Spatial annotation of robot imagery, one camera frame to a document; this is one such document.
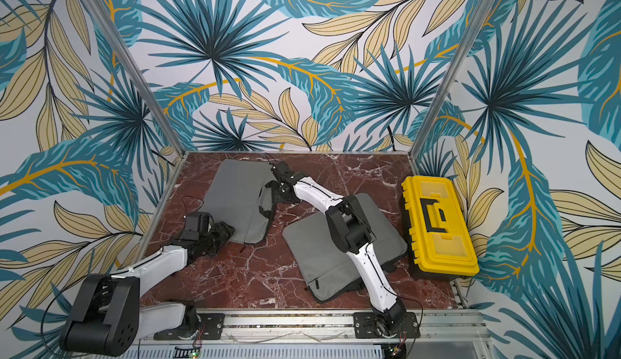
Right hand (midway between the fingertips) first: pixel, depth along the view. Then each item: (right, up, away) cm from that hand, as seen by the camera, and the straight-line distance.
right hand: (281, 197), depth 101 cm
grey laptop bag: (+18, -23, -19) cm, 34 cm away
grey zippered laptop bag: (-17, 0, -1) cm, 17 cm away
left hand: (-17, -13, -11) cm, 24 cm away
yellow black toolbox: (+52, -9, -24) cm, 58 cm away
